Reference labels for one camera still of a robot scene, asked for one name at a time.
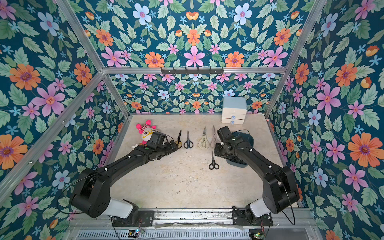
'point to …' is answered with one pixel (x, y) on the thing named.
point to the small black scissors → (213, 165)
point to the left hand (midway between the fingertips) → (175, 147)
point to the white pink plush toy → (146, 130)
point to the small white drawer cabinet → (234, 110)
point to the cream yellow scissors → (204, 142)
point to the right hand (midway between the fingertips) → (217, 152)
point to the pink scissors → (215, 136)
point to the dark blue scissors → (188, 143)
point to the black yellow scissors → (178, 142)
